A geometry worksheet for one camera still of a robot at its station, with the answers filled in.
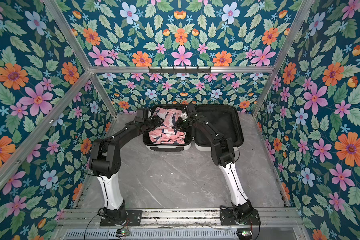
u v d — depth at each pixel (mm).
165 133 937
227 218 734
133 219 737
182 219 748
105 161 530
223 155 636
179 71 913
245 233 704
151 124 865
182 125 903
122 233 703
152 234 703
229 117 1092
